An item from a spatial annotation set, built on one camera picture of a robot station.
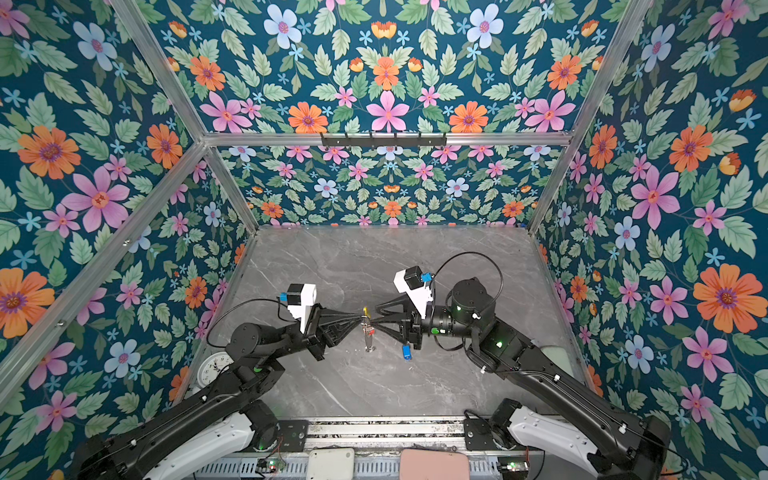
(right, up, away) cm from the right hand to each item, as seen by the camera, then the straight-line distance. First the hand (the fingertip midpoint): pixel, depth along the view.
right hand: (376, 315), depth 57 cm
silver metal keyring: (-2, -3, -1) cm, 4 cm away
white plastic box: (-12, -38, +13) cm, 42 cm away
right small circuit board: (+31, -39, +14) cm, 52 cm away
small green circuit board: (-25, -38, +13) cm, 48 cm away
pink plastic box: (+12, -38, +13) cm, 42 cm away
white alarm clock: (-49, -20, +25) cm, 58 cm away
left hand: (-3, -1, -4) cm, 5 cm away
